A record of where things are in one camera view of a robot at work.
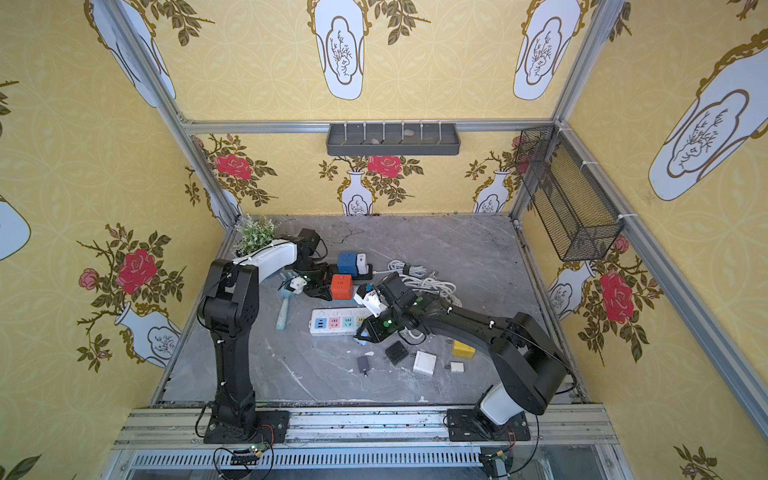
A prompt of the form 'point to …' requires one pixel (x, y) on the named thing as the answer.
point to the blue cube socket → (347, 264)
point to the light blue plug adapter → (361, 342)
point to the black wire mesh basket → (564, 200)
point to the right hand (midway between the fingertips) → (357, 339)
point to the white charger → (361, 263)
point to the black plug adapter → (396, 352)
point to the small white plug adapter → (456, 366)
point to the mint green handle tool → (281, 319)
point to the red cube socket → (342, 287)
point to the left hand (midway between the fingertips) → (335, 285)
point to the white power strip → (331, 322)
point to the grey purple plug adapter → (363, 364)
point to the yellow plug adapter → (462, 350)
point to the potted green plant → (254, 234)
